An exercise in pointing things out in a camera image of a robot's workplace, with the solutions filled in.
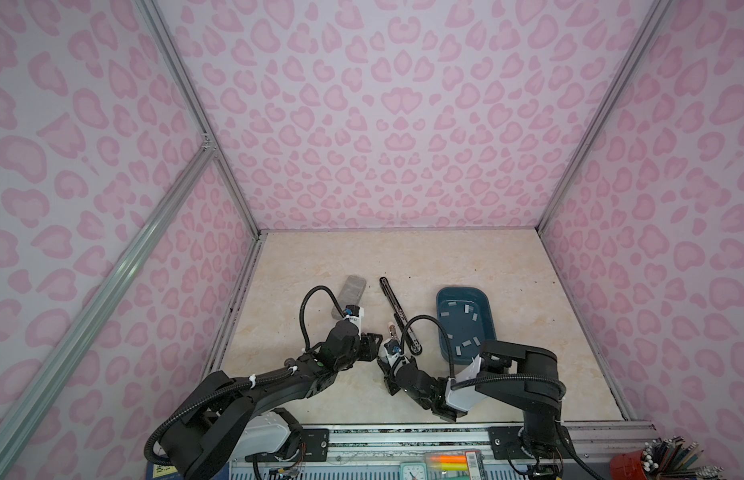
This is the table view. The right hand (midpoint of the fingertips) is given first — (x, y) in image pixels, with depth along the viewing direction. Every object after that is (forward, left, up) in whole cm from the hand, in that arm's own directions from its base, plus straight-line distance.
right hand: (382, 361), depth 87 cm
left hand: (+5, +1, +7) cm, 9 cm away
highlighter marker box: (-24, -16, +1) cm, 29 cm away
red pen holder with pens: (-23, -59, +12) cm, 65 cm away
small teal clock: (-26, -8, +3) cm, 27 cm away
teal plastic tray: (+15, -27, 0) cm, 31 cm away
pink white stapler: (+8, -3, +5) cm, 10 cm away
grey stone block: (+20, +11, +3) cm, 24 cm away
